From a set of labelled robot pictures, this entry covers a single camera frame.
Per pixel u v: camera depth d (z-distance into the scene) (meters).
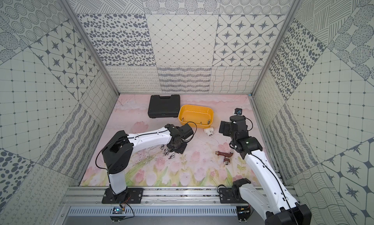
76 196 0.76
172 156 0.88
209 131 0.95
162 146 0.91
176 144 0.74
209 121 1.04
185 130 0.71
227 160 0.84
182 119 1.04
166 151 0.90
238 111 0.67
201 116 1.07
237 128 0.56
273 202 0.39
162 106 1.11
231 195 0.74
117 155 0.47
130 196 0.73
